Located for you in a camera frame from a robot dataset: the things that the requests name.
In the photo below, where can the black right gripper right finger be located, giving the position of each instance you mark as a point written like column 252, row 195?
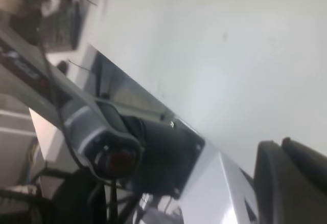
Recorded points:
column 310, row 162

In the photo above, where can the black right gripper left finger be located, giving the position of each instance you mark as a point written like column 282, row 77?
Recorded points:
column 283, row 193

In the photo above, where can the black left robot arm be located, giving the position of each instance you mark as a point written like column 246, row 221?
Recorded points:
column 133, row 168

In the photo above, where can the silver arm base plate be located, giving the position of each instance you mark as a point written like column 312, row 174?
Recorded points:
column 182, row 178

